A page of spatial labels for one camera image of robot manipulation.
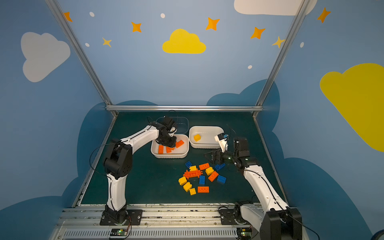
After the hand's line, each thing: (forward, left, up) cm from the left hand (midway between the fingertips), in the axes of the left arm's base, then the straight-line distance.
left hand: (172, 143), depth 97 cm
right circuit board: (-47, -40, -7) cm, 62 cm away
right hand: (-13, -23, +12) cm, 29 cm away
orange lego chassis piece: (-19, -14, -5) cm, 24 cm away
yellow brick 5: (-26, -11, -4) cm, 29 cm away
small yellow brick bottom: (-29, -14, -5) cm, 32 cm away
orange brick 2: (-2, +2, -4) cm, 5 cm away
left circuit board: (-48, +22, -7) cm, 53 cm away
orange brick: (-2, +8, -5) cm, 10 cm away
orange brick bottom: (-27, -20, -6) cm, 34 cm away
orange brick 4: (-13, -21, -6) cm, 25 cm away
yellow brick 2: (-23, -8, -4) cm, 25 cm away
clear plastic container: (+20, -5, -2) cm, 20 cm away
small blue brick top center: (-12, -11, -4) cm, 17 cm away
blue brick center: (-22, -19, -5) cm, 30 cm away
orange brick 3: (+3, -4, -5) cm, 7 cm away
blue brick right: (-22, -31, -4) cm, 38 cm away
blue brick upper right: (-13, -30, -6) cm, 33 cm away
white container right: (+12, -25, -5) cm, 28 cm away
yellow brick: (+8, -16, -4) cm, 19 cm away
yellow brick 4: (-17, -24, -4) cm, 30 cm away
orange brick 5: (-20, -26, -6) cm, 33 cm away
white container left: (-2, -5, -6) cm, 8 cm away
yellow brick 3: (-15, -14, -5) cm, 21 cm away
